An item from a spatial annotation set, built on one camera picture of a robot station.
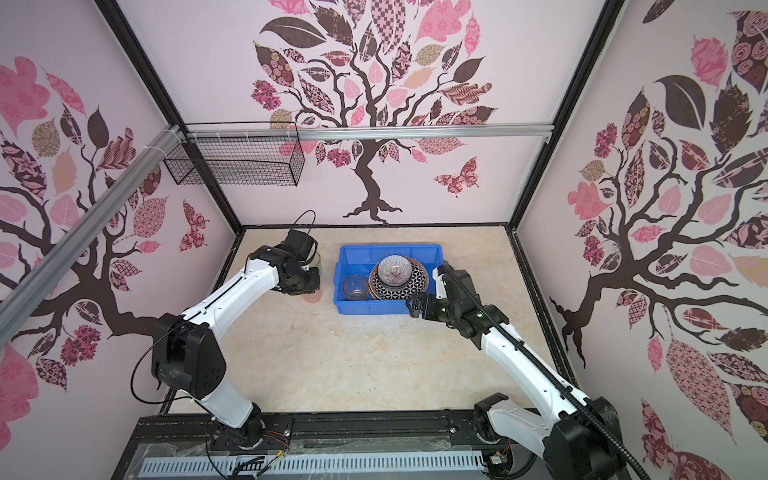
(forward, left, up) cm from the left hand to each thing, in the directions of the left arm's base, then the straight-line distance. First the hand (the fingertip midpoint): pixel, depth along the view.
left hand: (310, 290), depth 87 cm
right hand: (-5, -32, +4) cm, 33 cm away
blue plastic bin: (+20, -12, -11) cm, 26 cm away
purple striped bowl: (+11, -26, -5) cm, 28 cm away
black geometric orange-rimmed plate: (+8, -33, -8) cm, 35 cm away
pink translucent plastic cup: (+4, +2, -11) cm, 12 cm away
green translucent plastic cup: (-1, -5, +15) cm, 16 cm away
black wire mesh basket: (+39, +26, +21) cm, 51 cm away
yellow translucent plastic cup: (+6, -12, -9) cm, 16 cm away
